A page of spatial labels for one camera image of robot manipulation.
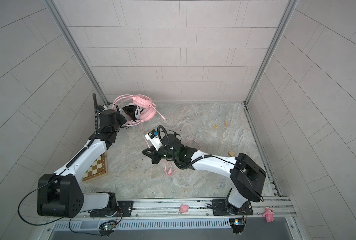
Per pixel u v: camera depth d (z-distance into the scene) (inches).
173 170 32.6
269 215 26.7
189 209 27.9
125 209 27.8
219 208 27.6
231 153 35.0
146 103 30.1
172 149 22.0
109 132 24.6
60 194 15.5
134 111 39.4
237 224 26.8
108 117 23.8
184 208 27.5
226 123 40.4
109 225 25.3
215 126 40.2
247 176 16.1
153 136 24.9
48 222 16.4
